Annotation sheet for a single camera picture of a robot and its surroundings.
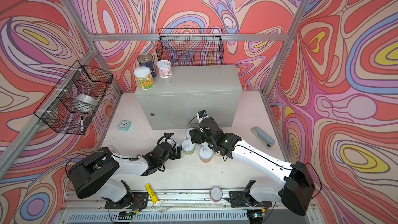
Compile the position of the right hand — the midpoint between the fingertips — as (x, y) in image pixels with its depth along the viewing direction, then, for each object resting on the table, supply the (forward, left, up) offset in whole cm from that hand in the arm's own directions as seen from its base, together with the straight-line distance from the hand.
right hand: (198, 133), depth 79 cm
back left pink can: (+6, +7, -12) cm, 15 cm away
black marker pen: (+2, +55, +10) cm, 56 cm away
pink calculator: (0, +52, -16) cm, 54 cm away
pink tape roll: (-26, -7, -13) cm, 30 cm away
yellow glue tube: (-24, +24, -15) cm, 37 cm away
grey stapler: (0, -40, -13) cm, 42 cm away
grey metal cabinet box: (+32, +18, -12) cm, 39 cm away
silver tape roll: (+8, +52, +17) cm, 55 cm away
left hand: (+1, +13, -15) cm, 20 cm away
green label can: (-3, +6, -12) cm, 14 cm away
